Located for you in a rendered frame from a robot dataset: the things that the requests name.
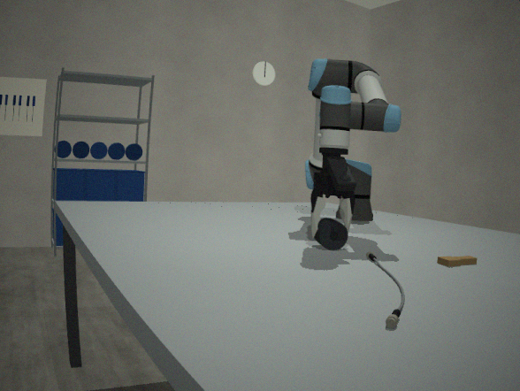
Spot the black and white cable plug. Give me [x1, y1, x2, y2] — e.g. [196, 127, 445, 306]
[366, 251, 377, 261]

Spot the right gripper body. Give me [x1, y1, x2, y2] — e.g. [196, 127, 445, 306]
[313, 148, 348, 199]

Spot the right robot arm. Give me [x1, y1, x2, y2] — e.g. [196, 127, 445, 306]
[305, 58, 401, 221]

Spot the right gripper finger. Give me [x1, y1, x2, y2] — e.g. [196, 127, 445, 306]
[340, 191, 355, 231]
[310, 182, 326, 238]

